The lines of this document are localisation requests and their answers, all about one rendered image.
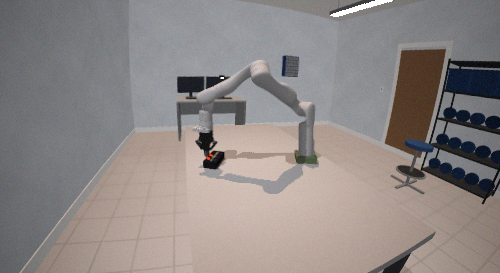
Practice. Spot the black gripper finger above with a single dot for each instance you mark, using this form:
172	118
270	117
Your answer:
208	147
202	145

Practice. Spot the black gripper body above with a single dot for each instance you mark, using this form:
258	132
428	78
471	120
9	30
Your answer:
206	136

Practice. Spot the black power strip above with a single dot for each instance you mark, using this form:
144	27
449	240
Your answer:
214	160

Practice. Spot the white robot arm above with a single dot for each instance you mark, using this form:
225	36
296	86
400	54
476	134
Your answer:
260	75

